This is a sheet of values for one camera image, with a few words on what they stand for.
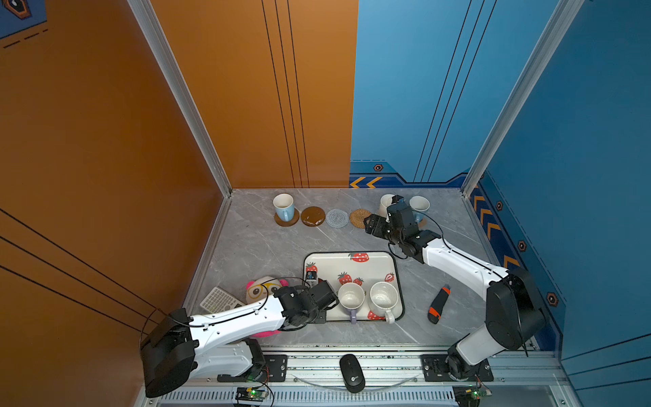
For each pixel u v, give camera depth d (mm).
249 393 710
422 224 1056
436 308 846
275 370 731
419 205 1064
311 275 740
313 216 1093
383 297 867
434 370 727
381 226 785
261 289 814
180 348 408
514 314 440
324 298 607
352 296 870
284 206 1001
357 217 1087
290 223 1076
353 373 710
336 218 1089
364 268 951
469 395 706
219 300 856
